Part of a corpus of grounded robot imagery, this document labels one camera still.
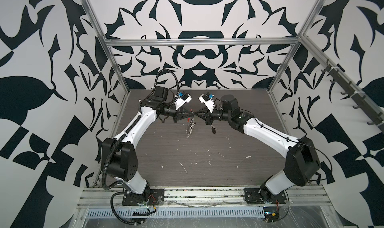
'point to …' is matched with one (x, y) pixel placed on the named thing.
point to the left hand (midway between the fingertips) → (193, 112)
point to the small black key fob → (214, 130)
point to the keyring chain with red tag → (192, 123)
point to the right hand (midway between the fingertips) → (196, 112)
